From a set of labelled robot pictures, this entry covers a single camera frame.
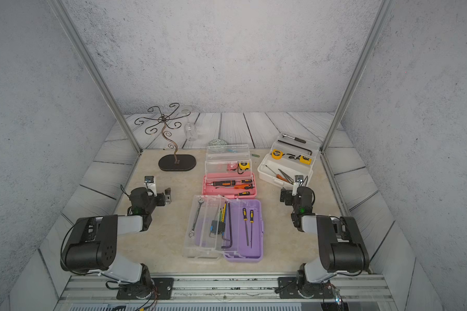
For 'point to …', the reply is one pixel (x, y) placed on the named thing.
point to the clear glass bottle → (191, 132)
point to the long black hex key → (296, 146)
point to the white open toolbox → (291, 155)
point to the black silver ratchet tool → (296, 138)
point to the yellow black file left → (246, 219)
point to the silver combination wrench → (192, 233)
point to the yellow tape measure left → (277, 154)
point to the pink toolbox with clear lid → (228, 172)
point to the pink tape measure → (231, 166)
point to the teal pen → (255, 155)
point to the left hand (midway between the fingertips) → (162, 188)
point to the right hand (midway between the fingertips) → (296, 187)
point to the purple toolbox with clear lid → (231, 229)
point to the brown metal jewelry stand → (177, 162)
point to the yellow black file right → (251, 222)
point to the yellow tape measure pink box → (244, 167)
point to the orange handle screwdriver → (248, 186)
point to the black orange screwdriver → (230, 183)
